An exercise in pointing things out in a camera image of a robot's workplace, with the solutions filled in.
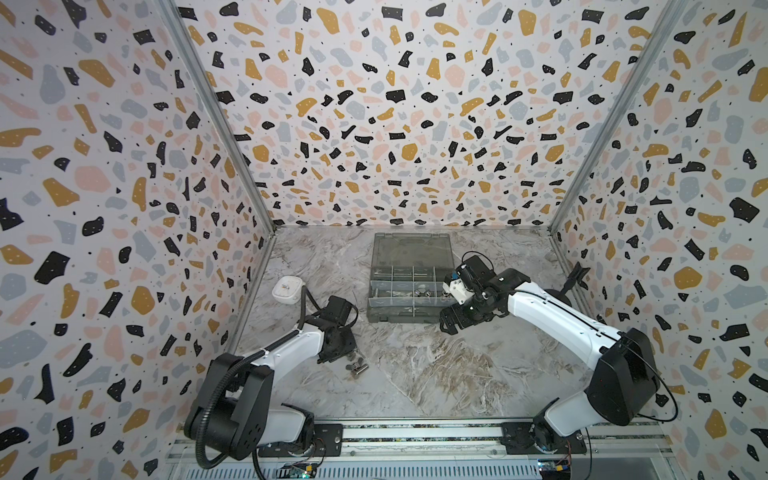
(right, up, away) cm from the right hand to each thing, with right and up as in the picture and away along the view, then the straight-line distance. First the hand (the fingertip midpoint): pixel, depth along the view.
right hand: (450, 316), depth 82 cm
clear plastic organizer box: (-11, +10, +26) cm, 30 cm away
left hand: (-28, -10, +6) cm, 31 cm away
